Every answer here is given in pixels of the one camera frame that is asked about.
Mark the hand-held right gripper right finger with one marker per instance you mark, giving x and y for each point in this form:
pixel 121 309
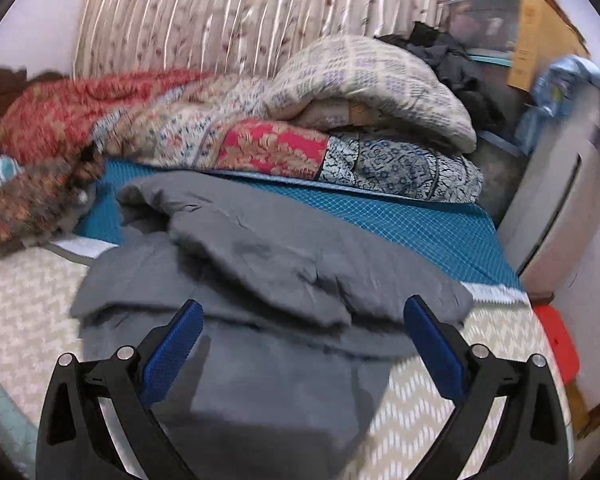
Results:
pixel 435 350

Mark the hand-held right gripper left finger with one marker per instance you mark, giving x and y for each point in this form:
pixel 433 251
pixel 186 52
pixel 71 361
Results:
pixel 172 350

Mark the large grey garment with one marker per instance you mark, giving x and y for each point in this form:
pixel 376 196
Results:
pixel 280 260

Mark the pile of black clothes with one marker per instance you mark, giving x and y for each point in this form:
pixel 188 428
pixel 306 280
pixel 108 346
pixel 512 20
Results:
pixel 445 60

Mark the red plastic stool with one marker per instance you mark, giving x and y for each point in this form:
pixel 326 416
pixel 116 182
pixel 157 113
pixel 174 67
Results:
pixel 555 335

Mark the teal bed sheet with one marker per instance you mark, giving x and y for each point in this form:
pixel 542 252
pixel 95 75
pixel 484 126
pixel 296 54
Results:
pixel 405 220

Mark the beige chevron bedspread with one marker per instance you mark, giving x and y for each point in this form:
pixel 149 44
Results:
pixel 20 320

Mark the white appliance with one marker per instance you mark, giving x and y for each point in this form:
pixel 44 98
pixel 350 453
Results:
pixel 555 200

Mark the brown floral pillow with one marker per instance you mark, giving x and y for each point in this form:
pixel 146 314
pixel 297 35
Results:
pixel 25 205

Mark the red floral patchwork quilt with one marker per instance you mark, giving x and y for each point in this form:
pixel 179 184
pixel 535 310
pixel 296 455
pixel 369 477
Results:
pixel 270 147

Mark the cream checked blanket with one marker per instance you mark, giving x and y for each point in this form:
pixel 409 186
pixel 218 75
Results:
pixel 370 80

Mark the blue plastic bag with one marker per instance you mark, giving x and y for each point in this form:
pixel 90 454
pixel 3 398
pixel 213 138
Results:
pixel 555 85

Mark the brown cardboard box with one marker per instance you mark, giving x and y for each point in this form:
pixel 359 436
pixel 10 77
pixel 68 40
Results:
pixel 535 45

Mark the clear plastic storage box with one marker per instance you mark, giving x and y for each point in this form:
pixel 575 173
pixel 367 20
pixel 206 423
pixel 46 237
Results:
pixel 485 25

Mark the beige floral curtain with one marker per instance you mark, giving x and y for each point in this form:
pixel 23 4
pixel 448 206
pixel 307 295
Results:
pixel 205 10

